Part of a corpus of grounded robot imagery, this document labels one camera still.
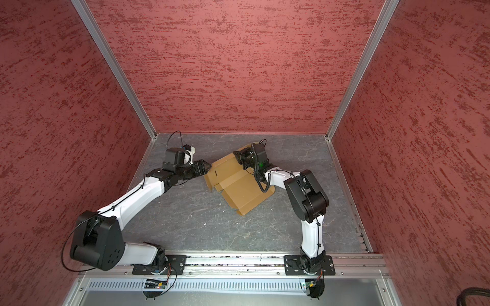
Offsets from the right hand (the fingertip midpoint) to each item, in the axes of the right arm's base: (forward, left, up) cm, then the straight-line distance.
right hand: (229, 153), depth 92 cm
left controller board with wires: (-50, +29, -18) cm, 61 cm away
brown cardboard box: (-9, -4, -17) cm, 19 cm away
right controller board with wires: (-53, -34, -17) cm, 65 cm away
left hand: (-9, +11, -1) cm, 14 cm away
